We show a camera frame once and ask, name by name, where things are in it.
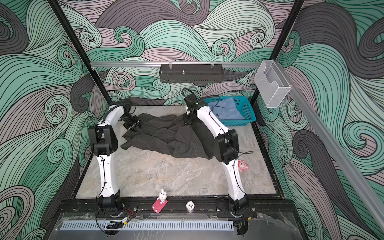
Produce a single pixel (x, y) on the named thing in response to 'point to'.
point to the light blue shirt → (226, 109)
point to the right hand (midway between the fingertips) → (187, 121)
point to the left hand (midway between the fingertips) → (140, 126)
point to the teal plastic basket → (243, 106)
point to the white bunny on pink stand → (161, 202)
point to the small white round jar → (190, 206)
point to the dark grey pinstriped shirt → (171, 135)
